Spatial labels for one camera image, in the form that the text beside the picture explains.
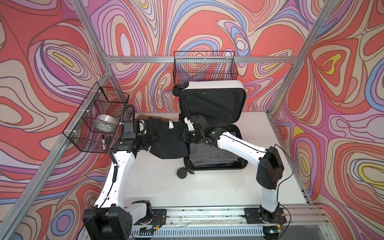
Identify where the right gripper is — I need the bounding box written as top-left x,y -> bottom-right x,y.
177,128 -> 204,143

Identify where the black garment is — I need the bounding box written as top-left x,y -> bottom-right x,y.
146,118 -> 189,159

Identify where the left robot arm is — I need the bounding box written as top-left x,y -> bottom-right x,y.
83,133 -> 153,240

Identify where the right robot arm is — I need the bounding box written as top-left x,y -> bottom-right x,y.
184,115 -> 285,215

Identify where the khaki folded garment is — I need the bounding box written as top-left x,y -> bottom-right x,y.
136,114 -> 170,122

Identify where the black marker pen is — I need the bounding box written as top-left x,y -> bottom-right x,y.
102,135 -> 106,152

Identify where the green circuit board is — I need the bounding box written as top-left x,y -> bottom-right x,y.
139,227 -> 160,235

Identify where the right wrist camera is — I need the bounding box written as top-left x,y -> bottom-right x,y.
184,117 -> 195,132

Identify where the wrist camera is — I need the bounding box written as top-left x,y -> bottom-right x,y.
122,119 -> 147,140
184,117 -> 195,132

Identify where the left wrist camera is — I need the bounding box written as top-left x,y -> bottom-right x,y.
122,119 -> 147,140

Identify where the left wall wire basket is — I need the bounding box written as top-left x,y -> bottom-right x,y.
63,83 -> 130,154

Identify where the wall wire basket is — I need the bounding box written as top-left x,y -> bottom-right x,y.
173,50 -> 238,85
63,83 -> 130,154

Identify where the back wall wire basket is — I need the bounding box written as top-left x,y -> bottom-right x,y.
173,50 -> 238,85

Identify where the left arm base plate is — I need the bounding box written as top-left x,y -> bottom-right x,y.
134,209 -> 167,227

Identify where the aluminium front rail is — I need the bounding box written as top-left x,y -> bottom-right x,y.
133,205 -> 331,230

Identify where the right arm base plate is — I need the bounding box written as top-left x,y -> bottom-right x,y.
242,207 -> 287,225

